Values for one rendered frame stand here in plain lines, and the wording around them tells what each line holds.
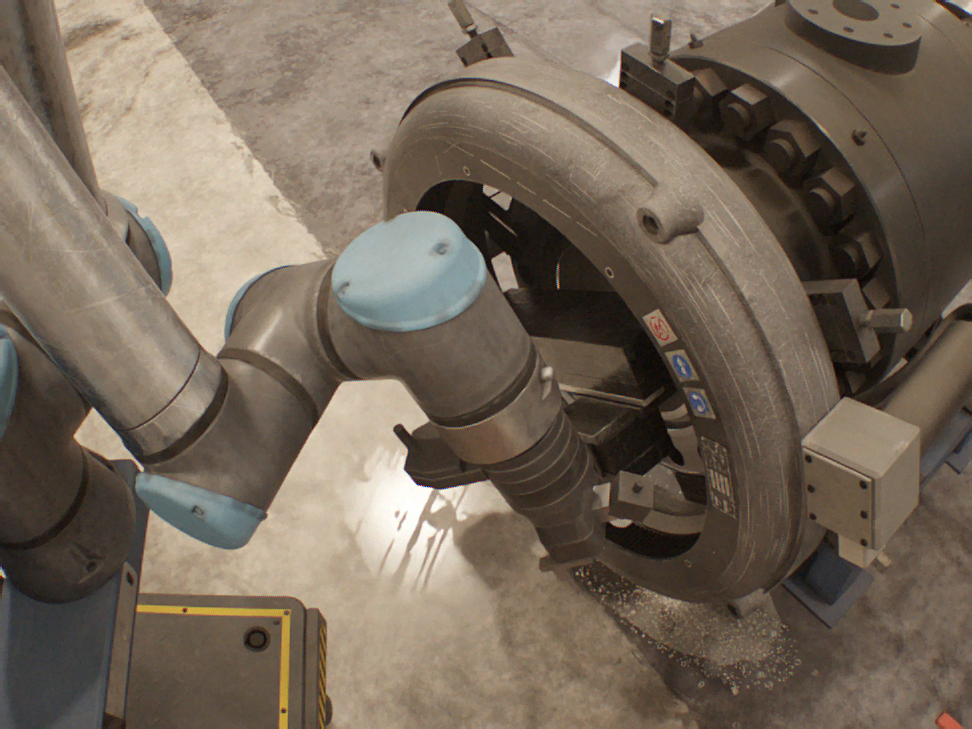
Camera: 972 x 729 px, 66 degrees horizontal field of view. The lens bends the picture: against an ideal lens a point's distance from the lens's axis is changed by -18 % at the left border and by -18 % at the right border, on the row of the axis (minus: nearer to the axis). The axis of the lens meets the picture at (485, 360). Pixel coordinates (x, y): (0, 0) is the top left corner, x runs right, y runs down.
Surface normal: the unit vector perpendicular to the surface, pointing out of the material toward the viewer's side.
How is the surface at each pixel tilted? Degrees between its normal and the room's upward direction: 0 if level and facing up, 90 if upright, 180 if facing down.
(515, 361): 66
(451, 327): 70
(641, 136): 12
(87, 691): 0
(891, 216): 48
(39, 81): 100
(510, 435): 75
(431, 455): 25
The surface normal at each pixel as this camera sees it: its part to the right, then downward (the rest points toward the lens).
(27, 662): -0.08, -0.64
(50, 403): 0.87, 0.05
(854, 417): -0.31, -0.80
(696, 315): -0.52, 0.37
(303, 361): 0.66, -0.26
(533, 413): 0.64, 0.20
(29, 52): 0.83, 0.48
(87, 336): 0.40, 0.47
